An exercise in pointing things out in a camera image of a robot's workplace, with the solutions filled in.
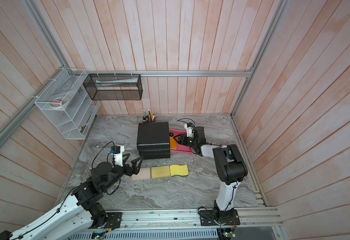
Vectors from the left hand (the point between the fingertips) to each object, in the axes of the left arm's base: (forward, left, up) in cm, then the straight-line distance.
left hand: (136, 158), depth 73 cm
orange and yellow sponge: (+16, -18, -11) cm, 27 cm away
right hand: (+22, -20, -12) cm, 32 cm away
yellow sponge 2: (+2, -22, -19) cm, 29 cm away
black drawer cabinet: (+13, -7, -2) cm, 15 cm away
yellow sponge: (+1, -11, -19) cm, 22 cm away
